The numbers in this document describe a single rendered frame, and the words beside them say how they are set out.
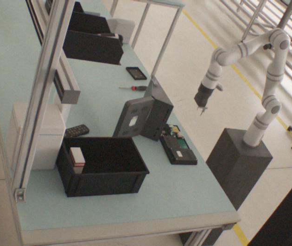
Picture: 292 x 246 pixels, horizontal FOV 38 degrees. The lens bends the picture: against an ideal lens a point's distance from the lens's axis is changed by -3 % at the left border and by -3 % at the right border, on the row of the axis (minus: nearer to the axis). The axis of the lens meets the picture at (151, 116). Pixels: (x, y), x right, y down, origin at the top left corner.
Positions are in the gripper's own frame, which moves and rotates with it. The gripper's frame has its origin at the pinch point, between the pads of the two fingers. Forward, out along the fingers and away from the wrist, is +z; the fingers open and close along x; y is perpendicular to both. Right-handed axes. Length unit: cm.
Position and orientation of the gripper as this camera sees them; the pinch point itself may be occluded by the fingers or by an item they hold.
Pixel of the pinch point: (198, 113)
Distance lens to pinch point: 231.5
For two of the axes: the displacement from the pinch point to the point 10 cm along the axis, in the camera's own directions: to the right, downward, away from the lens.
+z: -3.4, 7.7, 5.4
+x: 2.6, 6.3, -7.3
